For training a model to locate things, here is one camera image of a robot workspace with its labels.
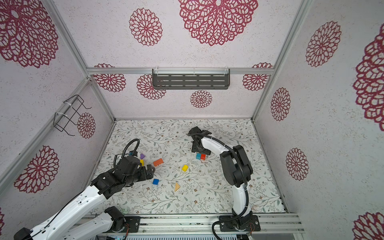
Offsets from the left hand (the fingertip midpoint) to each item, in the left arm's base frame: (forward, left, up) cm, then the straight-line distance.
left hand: (147, 173), depth 78 cm
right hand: (+21, -29, -8) cm, 36 cm away
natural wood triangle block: (-3, -15, -12) cm, 19 cm away
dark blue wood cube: (0, -2, -12) cm, 12 cm away
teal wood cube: (+16, -27, -11) cm, 34 cm away
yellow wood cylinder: (+9, -19, -11) cm, 24 cm away
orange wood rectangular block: (+14, -1, -13) cm, 19 cm away
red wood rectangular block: (+16, -31, -12) cm, 37 cm away
